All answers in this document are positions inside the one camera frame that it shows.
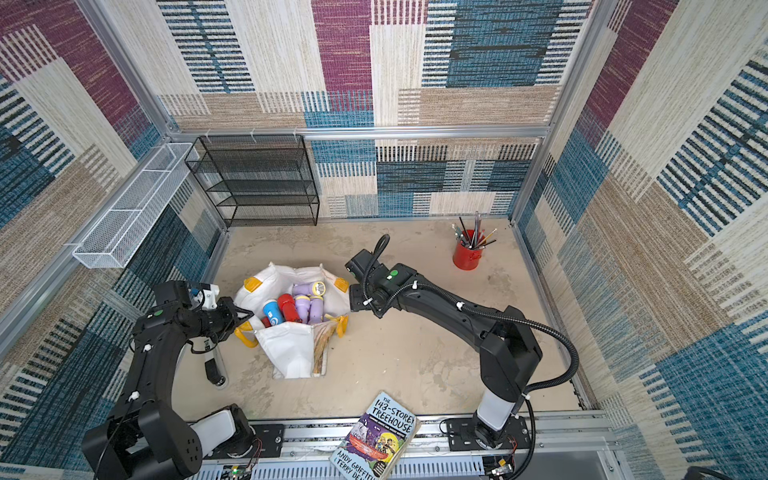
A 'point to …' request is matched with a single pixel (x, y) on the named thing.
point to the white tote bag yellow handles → (295, 350)
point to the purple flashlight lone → (316, 310)
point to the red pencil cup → (468, 251)
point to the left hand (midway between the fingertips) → (253, 312)
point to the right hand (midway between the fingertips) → (367, 303)
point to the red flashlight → (288, 307)
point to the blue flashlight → (272, 311)
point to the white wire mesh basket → (115, 239)
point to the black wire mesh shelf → (257, 180)
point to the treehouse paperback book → (378, 441)
